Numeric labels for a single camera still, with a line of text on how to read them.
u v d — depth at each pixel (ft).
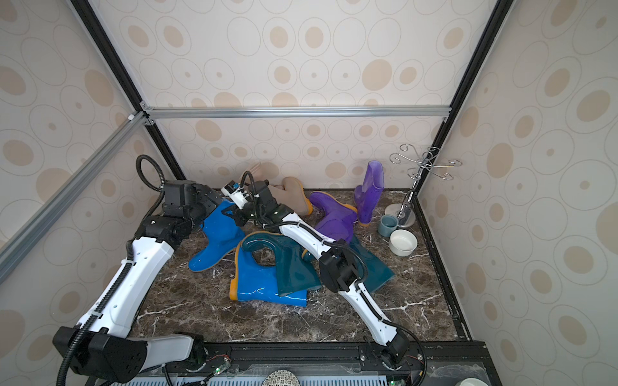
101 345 1.21
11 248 1.68
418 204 3.97
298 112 3.07
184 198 1.82
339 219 3.26
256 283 2.74
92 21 2.25
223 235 2.80
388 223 3.36
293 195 3.50
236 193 2.50
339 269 2.00
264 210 2.38
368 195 3.13
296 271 2.82
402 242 3.26
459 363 2.39
